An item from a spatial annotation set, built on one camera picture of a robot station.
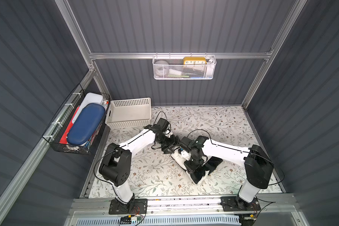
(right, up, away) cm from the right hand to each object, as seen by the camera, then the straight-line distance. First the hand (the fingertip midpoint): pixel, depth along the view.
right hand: (192, 168), depth 81 cm
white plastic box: (-57, +40, -3) cm, 70 cm away
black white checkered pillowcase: (-9, +6, +2) cm, 11 cm away
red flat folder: (-62, +19, -17) cm, 67 cm away
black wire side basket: (-63, +22, -20) cm, 70 cm away
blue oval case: (-53, +26, -14) cm, 61 cm away
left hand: (-6, +10, +2) cm, 12 cm away
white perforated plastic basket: (-48, +34, +36) cm, 69 cm away
